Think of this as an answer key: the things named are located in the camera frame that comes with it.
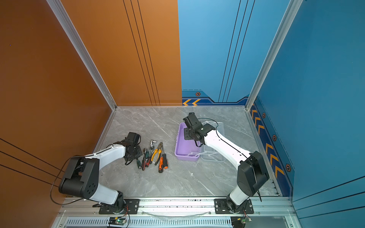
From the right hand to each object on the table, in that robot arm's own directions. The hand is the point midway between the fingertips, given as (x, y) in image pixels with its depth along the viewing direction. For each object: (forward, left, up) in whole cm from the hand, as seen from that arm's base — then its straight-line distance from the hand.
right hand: (187, 133), depth 85 cm
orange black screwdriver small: (-14, +14, -14) cm, 24 cm away
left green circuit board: (-42, +36, -17) cm, 58 cm away
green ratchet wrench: (-7, +26, -14) cm, 31 cm away
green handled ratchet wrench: (-13, +31, -15) cm, 37 cm away
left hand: (-5, +33, -15) cm, 37 cm away
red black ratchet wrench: (-13, +27, -14) cm, 33 cm away
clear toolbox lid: (-11, -12, -6) cm, 17 cm away
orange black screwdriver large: (-14, +16, -13) cm, 25 cm away
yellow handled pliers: (-3, +19, -14) cm, 24 cm away
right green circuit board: (-42, -26, -18) cm, 53 cm away
